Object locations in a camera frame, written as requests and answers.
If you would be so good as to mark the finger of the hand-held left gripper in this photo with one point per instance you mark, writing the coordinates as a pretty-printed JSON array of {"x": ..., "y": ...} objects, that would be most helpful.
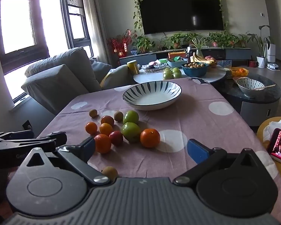
[{"x": 58, "y": 138}]

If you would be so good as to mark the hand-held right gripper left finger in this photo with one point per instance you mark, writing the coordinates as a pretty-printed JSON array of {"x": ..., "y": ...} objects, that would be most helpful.
[{"x": 89, "y": 146}]

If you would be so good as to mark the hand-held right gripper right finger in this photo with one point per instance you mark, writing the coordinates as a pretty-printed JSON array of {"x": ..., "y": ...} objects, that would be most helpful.
[{"x": 196, "y": 151}]

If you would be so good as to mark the small orange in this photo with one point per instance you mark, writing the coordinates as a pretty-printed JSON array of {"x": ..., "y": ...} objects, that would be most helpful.
[
  {"x": 107, "y": 120},
  {"x": 91, "y": 128},
  {"x": 105, "y": 129},
  {"x": 102, "y": 144}
]

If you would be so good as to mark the red plum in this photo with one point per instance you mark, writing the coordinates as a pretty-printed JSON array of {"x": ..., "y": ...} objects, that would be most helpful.
[{"x": 116, "y": 137}]

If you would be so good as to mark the small tan longan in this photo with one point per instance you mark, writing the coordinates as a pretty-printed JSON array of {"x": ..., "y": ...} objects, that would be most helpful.
[{"x": 110, "y": 171}]

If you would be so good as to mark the brown kiwi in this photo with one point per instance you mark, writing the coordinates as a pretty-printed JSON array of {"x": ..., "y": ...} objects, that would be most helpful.
[
  {"x": 93, "y": 113},
  {"x": 118, "y": 116}
]

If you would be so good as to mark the green apple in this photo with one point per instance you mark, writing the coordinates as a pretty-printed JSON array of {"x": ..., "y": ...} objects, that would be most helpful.
[
  {"x": 131, "y": 132},
  {"x": 130, "y": 116}
]

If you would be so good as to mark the large orange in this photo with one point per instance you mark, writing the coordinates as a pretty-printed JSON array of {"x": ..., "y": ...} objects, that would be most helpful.
[{"x": 150, "y": 137}]

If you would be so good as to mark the large striped ceramic bowl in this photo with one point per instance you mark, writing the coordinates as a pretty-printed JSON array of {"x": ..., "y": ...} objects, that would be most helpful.
[{"x": 152, "y": 96}]

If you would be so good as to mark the pink dotted tablecloth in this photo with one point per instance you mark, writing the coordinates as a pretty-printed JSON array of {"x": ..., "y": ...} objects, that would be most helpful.
[{"x": 201, "y": 124}]

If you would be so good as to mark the grey sofa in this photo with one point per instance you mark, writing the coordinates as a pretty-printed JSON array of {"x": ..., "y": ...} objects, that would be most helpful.
[{"x": 56, "y": 79}]

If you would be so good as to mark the dark round coffee table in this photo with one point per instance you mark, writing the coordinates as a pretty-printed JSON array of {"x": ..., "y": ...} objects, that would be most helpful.
[{"x": 255, "y": 105}]

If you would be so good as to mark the grey cushion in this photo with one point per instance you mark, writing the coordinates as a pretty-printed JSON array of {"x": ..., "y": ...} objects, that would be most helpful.
[{"x": 100, "y": 69}]

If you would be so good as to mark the blue bowl of kiwis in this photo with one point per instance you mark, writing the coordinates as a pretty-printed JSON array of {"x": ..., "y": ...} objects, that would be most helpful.
[{"x": 194, "y": 71}]

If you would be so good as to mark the pack of green apples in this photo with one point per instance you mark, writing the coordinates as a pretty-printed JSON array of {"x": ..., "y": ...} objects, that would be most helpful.
[{"x": 172, "y": 73}]

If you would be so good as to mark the small striped ceramic bowl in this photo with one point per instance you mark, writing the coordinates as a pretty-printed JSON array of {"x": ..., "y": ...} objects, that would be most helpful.
[{"x": 249, "y": 88}]

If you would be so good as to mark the red smartphone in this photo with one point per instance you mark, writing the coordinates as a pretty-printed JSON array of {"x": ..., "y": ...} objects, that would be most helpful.
[{"x": 279, "y": 145}]

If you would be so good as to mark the white tissue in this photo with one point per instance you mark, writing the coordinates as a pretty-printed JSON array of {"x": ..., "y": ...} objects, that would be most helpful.
[{"x": 276, "y": 125}]

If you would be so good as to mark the blue snack tray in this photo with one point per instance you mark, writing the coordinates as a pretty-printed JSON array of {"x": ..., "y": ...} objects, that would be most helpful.
[{"x": 176, "y": 63}]

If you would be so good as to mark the orange basket of tangerines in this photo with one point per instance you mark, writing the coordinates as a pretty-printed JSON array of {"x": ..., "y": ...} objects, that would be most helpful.
[{"x": 238, "y": 71}]

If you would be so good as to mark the yellow tin can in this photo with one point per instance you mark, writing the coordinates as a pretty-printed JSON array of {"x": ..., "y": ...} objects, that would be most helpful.
[{"x": 133, "y": 67}]

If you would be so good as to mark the bunch of bananas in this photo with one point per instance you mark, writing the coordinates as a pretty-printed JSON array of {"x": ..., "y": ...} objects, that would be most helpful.
[{"x": 202, "y": 59}]

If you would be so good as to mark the white lettered box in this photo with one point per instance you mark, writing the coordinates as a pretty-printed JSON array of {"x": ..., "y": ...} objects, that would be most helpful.
[{"x": 224, "y": 63}]

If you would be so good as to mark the pink peaches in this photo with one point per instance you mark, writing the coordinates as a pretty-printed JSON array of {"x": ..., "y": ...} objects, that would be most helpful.
[{"x": 210, "y": 58}]

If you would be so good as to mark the glass snack plate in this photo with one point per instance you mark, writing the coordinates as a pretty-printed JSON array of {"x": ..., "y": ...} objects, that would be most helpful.
[{"x": 152, "y": 66}]

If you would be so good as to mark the wooden spoon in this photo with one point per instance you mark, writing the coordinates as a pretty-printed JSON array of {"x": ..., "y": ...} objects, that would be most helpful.
[{"x": 268, "y": 86}]

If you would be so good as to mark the orange box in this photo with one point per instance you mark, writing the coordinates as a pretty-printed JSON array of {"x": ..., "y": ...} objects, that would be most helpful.
[{"x": 176, "y": 54}]

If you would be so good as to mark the red pot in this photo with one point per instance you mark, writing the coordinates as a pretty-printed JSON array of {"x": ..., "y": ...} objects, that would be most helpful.
[{"x": 253, "y": 63}]

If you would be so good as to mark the spider plant in vase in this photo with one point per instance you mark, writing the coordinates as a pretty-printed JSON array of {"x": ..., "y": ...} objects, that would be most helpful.
[{"x": 199, "y": 46}]

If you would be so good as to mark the grey television cabinet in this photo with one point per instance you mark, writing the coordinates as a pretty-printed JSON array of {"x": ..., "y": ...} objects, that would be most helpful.
[{"x": 145, "y": 57}]

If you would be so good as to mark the blue and white vase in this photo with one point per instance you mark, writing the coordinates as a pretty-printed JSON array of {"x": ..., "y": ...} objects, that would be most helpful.
[{"x": 134, "y": 51}]

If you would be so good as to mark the red festive decoration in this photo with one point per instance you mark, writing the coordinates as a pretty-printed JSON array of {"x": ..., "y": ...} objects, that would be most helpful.
[{"x": 118, "y": 43}]

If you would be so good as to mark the tall plant in white pot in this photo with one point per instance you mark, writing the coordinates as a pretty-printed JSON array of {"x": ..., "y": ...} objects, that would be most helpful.
[{"x": 261, "y": 61}]

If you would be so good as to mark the potted green plant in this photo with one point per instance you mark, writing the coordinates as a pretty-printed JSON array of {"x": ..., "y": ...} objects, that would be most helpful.
[
  {"x": 221, "y": 38},
  {"x": 190, "y": 37},
  {"x": 243, "y": 39},
  {"x": 142, "y": 43},
  {"x": 176, "y": 39}
]

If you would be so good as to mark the white robot vacuum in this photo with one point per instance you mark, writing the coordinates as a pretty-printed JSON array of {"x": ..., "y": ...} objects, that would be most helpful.
[{"x": 272, "y": 66}]

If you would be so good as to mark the narrow dark-framed window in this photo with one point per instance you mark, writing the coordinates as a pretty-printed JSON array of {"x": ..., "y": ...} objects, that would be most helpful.
[{"x": 77, "y": 25}]

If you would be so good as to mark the large dark-framed window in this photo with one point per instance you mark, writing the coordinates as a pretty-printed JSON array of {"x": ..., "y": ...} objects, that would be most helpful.
[{"x": 16, "y": 23}]

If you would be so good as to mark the white air purifier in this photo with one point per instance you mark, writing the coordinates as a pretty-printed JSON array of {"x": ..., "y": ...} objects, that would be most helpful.
[{"x": 271, "y": 52}]

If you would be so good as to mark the beige curtain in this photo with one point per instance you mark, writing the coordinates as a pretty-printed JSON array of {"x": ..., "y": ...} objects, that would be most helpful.
[{"x": 93, "y": 16}]

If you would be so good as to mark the wall television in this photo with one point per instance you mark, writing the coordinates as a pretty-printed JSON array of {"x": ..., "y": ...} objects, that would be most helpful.
[{"x": 180, "y": 9}]

